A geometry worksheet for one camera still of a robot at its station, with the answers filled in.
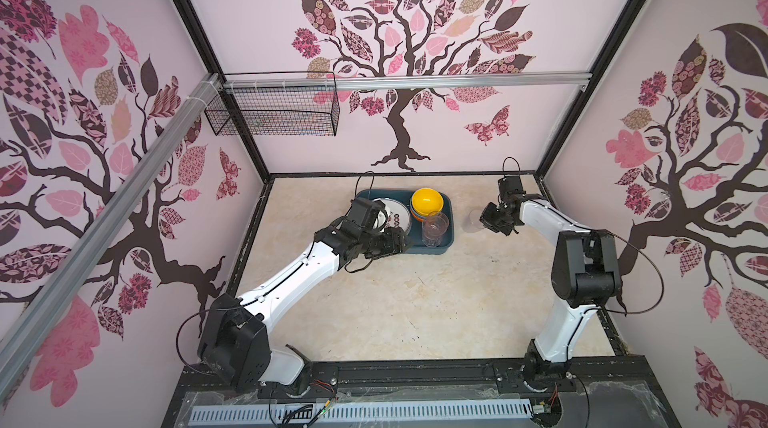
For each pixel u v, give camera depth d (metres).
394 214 1.04
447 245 0.95
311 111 0.79
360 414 0.70
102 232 0.52
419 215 0.98
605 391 0.72
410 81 0.92
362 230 0.61
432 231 0.94
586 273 0.51
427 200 1.03
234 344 0.40
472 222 0.96
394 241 0.70
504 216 0.76
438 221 0.96
